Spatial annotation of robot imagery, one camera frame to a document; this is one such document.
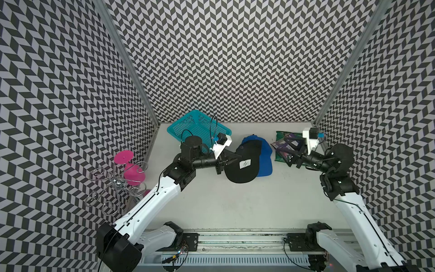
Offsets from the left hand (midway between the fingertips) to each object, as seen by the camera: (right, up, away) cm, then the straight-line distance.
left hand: (238, 158), depth 65 cm
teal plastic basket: (-24, +18, +57) cm, 64 cm away
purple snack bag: (+30, +4, +37) cm, 48 cm away
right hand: (+17, +4, +1) cm, 17 cm away
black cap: (+3, -5, +6) cm, 8 cm away
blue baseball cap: (+18, -9, +33) cm, 39 cm away
